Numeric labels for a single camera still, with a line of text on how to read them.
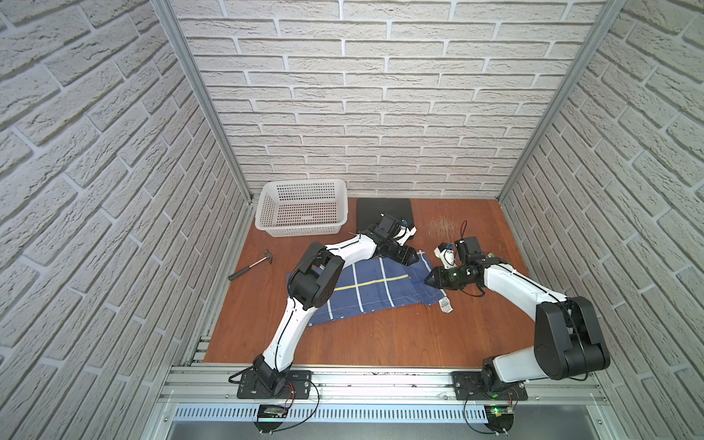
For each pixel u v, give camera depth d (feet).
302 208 3.50
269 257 3.28
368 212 3.73
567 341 1.42
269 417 2.31
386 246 2.65
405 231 2.80
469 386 2.42
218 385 2.49
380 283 3.09
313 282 1.90
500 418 2.29
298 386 2.41
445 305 2.85
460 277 2.28
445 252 2.84
